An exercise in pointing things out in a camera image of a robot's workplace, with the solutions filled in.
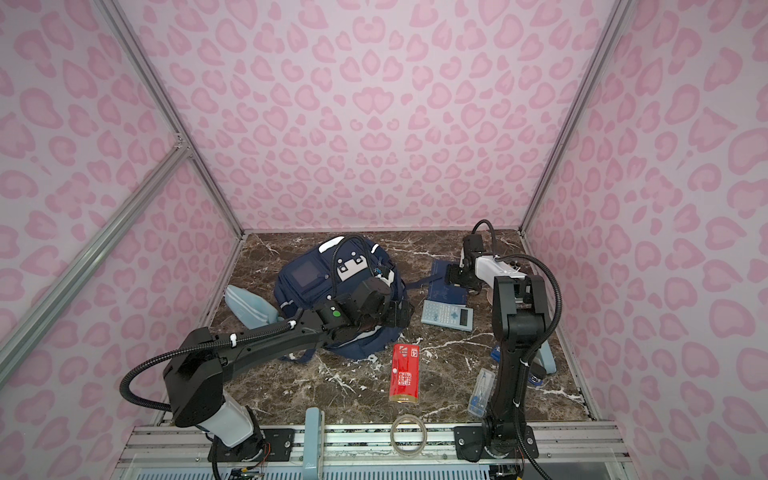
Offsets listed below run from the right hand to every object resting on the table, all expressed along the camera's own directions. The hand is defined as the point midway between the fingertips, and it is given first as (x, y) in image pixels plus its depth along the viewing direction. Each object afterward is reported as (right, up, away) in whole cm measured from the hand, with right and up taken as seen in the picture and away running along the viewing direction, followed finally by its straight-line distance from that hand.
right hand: (459, 277), depth 103 cm
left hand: (-19, -5, -23) cm, 30 cm away
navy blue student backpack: (-44, +3, -2) cm, 44 cm away
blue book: (-7, -4, -2) cm, 8 cm away
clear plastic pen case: (+1, -29, -23) cm, 37 cm away
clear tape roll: (-22, -38, -29) cm, 53 cm away
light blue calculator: (-4, -11, -8) cm, 14 cm away
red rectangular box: (-19, -25, -19) cm, 37 cm away
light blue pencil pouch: (-66, -9, -10) cm, 68 cm away
